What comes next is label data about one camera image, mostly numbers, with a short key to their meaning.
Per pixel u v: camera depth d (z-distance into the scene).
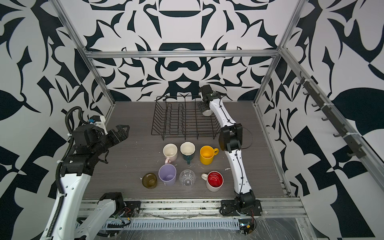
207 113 1.05
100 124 0.62
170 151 0.88
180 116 1.05
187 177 0.83
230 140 0.66
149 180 0.83
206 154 0.91
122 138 0.64
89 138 0.51
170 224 0.65
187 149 0.88
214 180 0.81
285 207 0.76
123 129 0.65
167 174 0.84
